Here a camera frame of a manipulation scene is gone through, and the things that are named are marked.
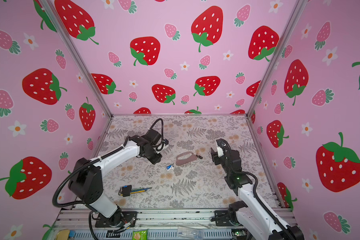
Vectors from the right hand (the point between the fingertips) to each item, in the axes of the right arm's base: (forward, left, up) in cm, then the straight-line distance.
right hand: (218, 146), depth 81 cm
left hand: (-6, +34, -9) cm, 36 cm away
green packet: (-43, +35, -16) cm, 58 cm away
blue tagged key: (-7, +28, -18) cm, 34 cm away
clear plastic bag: (-40, +11, -17) cm, 45 cm away
